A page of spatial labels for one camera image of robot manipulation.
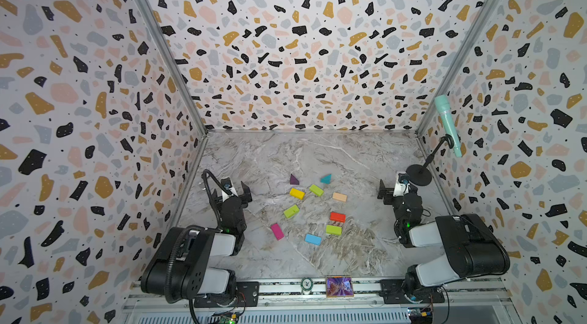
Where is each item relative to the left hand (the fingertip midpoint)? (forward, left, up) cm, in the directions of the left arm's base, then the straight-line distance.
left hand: (234, 185), depth 87 cm
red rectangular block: (-8, -40, -13) cm, 43 cm away
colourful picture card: (-33, -38, -10) cm, 51 cm away
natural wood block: (+1, -42, -12) cm, 44 cm away
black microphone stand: (+12, -80, -12) cm, 82 cm away
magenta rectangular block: (-14, -16, -12) cm, 24 cm away
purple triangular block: (+8, -22, -10) cm, 25 cm away
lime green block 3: (-13, -38, -12) cm, 42 cm away
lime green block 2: (-6, -22, -11) cm, 25 cm away
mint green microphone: (+19, -79, +23) cm, 84 cm away
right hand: (+2, -65, -1) cm, 65 cm away
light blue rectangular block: (-17, -30, -11) cm, 36 cm away
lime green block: (+5, -32, -11) cm, 34 cm away
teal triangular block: (+11, -37, -13) cm, 41 cm away
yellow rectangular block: (+3, -24, -11) cm, 26 cm away
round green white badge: (-33, -27, -5) cm, 43 cm away
